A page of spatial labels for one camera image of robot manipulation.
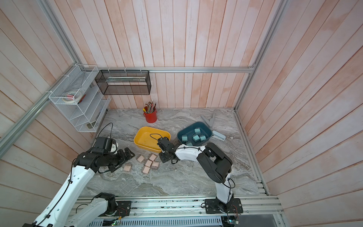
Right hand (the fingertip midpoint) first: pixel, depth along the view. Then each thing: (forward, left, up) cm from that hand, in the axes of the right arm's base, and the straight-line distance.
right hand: (163, 155), depth 94 cm
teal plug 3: (+13, -22, +2) cm, 26 cm away
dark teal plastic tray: (+16, -23, +2) cm, 28 cm away
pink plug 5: (-8, +4, +3) cm, 10 cm away
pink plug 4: (-7, +9, +2) cm, 11 cm away
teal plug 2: (+20, -24, +2) cm, 31 cm away
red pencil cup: (+29, +12, +12) cm, 34 cm away
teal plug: (+13, -14, +2) cm, 19 cm away
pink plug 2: (-4, +14, +2) cm, 15 cm away
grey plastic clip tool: (+27, -34, +2) cm, 44 cm away
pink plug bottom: (-11, +10, +2) cm, 15 cm away
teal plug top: (+8, -17, +2) cm, 19 cm away
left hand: (-11, +17, +15) cm, 25 cm away
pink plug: (-10, +21, +3) cm, 24 cm away
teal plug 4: (+12, -27, +3) cm, 30 cm away
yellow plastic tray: (+14, +14, 0) cm, 20 cm away
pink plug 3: (-3, +7, +2) cm, 8 cm away
